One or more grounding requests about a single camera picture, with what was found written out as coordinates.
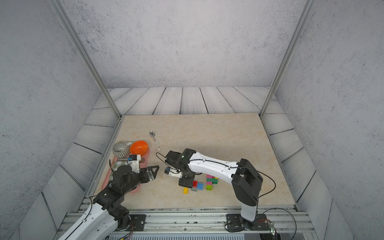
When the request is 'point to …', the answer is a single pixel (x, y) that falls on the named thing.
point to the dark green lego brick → (214, 181)
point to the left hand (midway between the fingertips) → (155, 168)
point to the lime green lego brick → (209, 187)
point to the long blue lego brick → (200, 186)
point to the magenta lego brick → (209, 183)
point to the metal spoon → (152, 134)
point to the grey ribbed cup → (121, 149)
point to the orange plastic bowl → (139, 147)
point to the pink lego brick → (209, 176)
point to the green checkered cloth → (114, 166)
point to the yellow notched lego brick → (216, 178)
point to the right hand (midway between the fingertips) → (189, 179)
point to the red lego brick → (195, 184)
